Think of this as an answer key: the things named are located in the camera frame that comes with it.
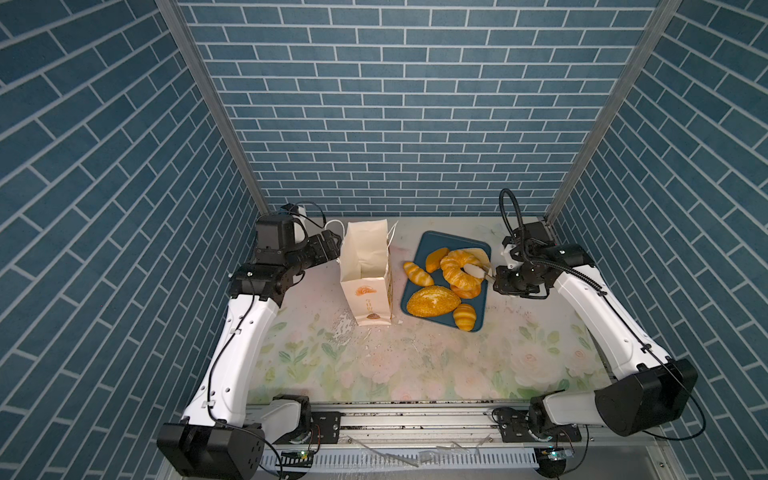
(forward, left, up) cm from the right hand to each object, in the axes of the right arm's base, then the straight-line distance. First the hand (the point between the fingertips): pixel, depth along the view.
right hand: (496, 282), depth 79 cm
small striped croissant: (-3, +6, -15) cm, 17 cm away
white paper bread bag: (-7, +34, +6) cm, 35 cm away
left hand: (+1, +43, +13) cm, 45 cm away
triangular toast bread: (+20, 0, -14) cm, 24 cm away
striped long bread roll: (+11, +21, -15) cm, 28 cm away
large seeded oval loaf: (+1, +16, -14) cm, 21 cm away
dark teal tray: (+31, +16, -19) cm, 40 cm away
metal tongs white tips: (+5, +1, -4) cm, 7 cm away
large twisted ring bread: (+4, +8, -8) cm, 12 cm away
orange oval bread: (+18, +16, -14) cm, 28 cm away
